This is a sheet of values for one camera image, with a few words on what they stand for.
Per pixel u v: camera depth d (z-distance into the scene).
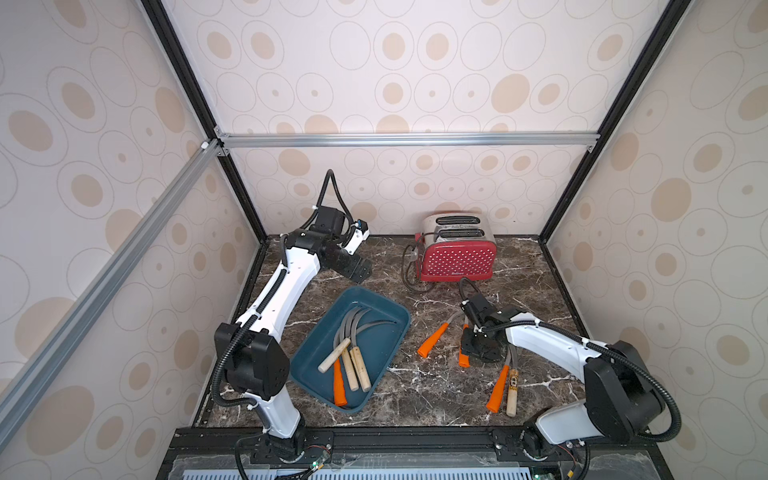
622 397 0.43
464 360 0.85
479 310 0.70
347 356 0.86
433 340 0.92
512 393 0.81
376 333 0.95
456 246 0.94
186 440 0.76
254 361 0.44
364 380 0.80
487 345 0.73
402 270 1.04
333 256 0.66
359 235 0.74
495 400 0.80
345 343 0.88
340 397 0.80
